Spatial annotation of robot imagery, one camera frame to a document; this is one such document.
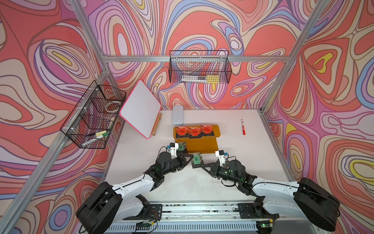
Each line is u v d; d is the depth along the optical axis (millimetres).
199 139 863
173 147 767
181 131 883
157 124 1048
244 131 1054
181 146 960
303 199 434
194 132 883
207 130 888
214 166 730
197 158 784
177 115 1157
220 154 754
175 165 717
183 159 728
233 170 617
